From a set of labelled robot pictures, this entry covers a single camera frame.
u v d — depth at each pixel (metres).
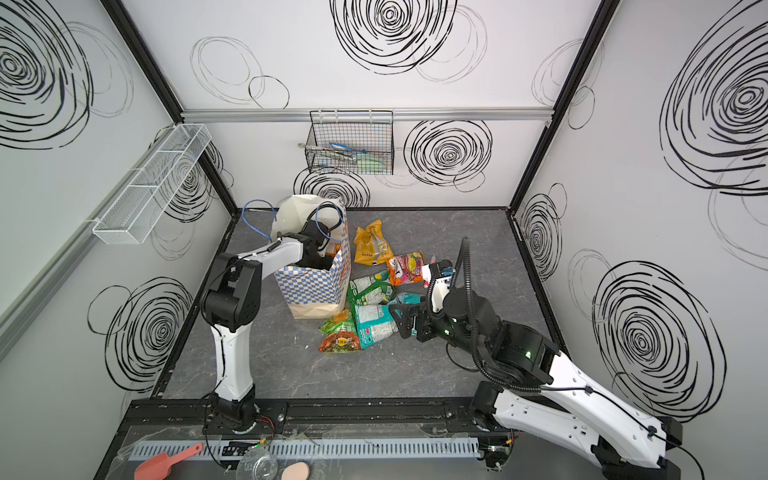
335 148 0.91
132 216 0.72
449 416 0.74
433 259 1.05
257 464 0.68
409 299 0.92
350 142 0.89
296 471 0.66
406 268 0.98
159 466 0.65
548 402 0.44
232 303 0.55
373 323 0.85
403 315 0.55
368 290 0.93
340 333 0.82
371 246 1.05
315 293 0.80
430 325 0.54
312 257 0.80
